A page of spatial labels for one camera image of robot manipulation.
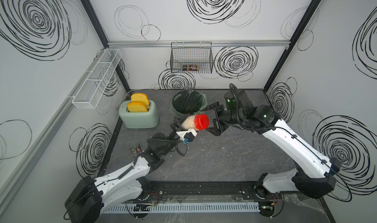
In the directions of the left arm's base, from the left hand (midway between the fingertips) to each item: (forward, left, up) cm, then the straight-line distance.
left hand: (189, 117), depth 68 cm
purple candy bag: (-5, +32, -28) cm, 43 cm away
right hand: (-4, -5, +7) cm, 9 cm away
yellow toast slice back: (+19, +30, -8) cm, 37 cm away
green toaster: (+11, +31, -20) cm, 39 cm away
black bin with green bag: (+20, +2, -13) cm, 24 cm away
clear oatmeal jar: (-5, 0, +3) cm, 6 cm away
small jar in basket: (+35, -1, +3) cm, 35 cm away
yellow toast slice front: (+13, +31, -10) cm, 35 cm away
